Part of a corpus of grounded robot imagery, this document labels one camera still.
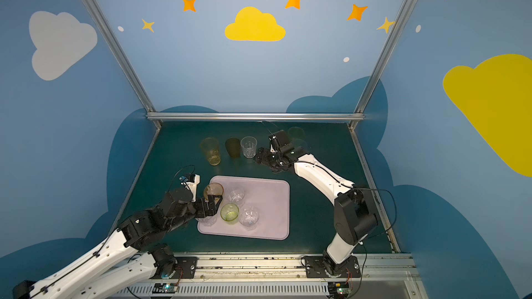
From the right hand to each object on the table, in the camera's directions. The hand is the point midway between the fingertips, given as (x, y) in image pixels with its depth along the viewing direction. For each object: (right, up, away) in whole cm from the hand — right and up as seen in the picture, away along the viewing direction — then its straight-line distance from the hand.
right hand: (262, 157), depth 86 cm
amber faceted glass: (-21, -14, +2) cm, 26 cm away
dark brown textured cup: (-16, +4, +17) cm, 24 cm away
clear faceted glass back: (-8, +5, +21) cm, 23 cm away
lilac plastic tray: (+4, -18, +7) cm, 20 cm away
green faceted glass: (-14, -23, 0) cm, 27 cm away
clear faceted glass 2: (-12, -17, +4) cm, 21 cm away
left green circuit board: (-33, -44, -16) cm, 58 cm away
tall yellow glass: (-25, +5, +10) cm, 27 cm away
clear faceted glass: (-23, -26, -1) cm, 35 cm away
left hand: (-16, -14, -13) cm, 25 cm away
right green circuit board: (+27, -45, -16) cm, 55 cm away
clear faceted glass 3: (-6, -25, 0) cm, 26 cm away
